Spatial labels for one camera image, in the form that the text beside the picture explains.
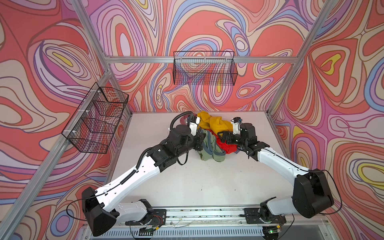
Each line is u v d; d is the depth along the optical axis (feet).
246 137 2.13
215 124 2.89
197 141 1.93
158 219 2.37
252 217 2.42
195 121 1.96
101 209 1.24
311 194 1.38
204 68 3.15
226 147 2.77
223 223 2.37
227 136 2.48
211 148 2.40
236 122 2.46
